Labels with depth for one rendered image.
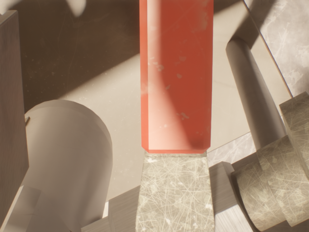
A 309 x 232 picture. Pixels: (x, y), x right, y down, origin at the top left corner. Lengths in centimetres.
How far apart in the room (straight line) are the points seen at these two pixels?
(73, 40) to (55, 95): 7
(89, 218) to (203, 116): 16
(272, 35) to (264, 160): 44
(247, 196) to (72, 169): 14
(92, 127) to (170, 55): 25
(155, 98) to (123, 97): 51
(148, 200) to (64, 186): 13
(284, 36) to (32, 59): 27
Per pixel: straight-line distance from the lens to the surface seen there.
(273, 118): 44
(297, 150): 23
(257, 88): 51
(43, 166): 34
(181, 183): 20
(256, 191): 24
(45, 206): 28
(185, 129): 18
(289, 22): 68
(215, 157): 72
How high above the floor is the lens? 65
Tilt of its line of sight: 69 degrees down
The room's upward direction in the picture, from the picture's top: 176 degrees counter-clockwise
